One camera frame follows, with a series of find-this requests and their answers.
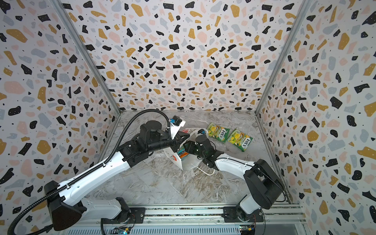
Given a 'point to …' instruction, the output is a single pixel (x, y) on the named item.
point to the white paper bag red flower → (184, 160)
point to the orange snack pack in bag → (181, 152)
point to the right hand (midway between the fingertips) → (183, 141)
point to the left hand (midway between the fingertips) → (189, 133)
